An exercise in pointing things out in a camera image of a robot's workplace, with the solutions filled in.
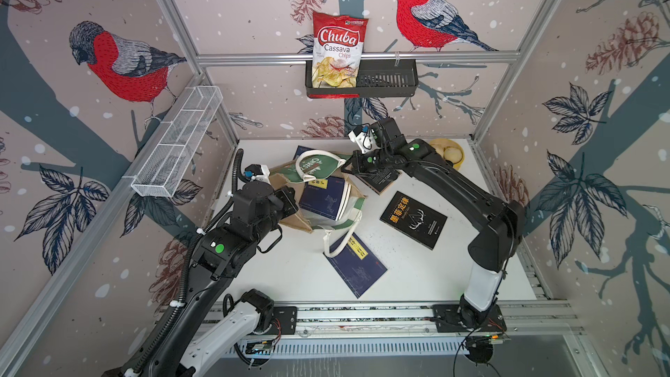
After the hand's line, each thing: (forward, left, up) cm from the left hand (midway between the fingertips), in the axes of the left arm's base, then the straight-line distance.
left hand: (301, 184), depth 67 cm
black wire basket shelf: (+57, -25, -5) cm, 62 cm away
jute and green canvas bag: (+12, -3, -7) cm, 14 cm away
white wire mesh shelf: (+21, +41, -1) cm, 46 cm away
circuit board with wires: (-33, +12, -32) cm, 47 cm away
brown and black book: (+23, -26, -29) cm, 45 cm away
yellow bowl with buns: (+35, -57, -26) cm, 71 cm away
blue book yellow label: (-11, -16, -31) cm, 37 cm away
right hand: (+9, -10, -5) cm, 15 cm away
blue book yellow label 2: (+6, -6, -15) cm, 17 cm away
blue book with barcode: (+41, +9, -32) cm, 53 cm away
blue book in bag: (+4, -11, -11) cm, 16 cm away
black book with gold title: (+5, -37, -30) cm, 48 cm away
